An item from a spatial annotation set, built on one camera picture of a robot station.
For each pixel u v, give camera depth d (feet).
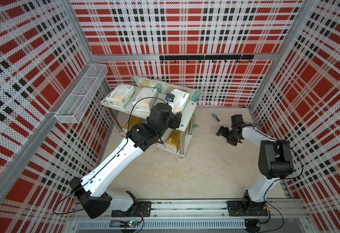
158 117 1.49
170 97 1.82
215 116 3.72
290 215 2.39
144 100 2.26
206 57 2.92
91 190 1.25
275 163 1.61
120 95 2.35
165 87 2.69
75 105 2.35
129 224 2.27
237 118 2.58
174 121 1.94
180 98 2.13
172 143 2.74
